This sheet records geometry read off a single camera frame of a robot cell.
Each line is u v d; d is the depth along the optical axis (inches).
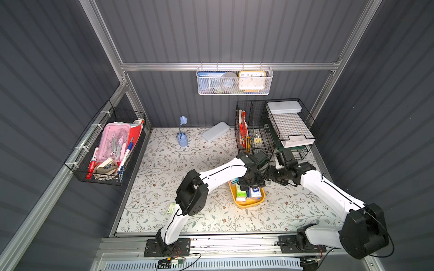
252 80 34.8
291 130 36.0
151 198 34.9
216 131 46.1
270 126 40.9
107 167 25.3
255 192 32.1
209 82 33.1
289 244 28.9
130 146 27.9
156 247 25.7
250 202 33.3
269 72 35.1
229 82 35.7
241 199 33.2
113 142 28.4
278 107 39.9
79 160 23.9
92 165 25.6
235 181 33.3
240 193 33.0
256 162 26.7
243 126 44.0
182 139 41.4
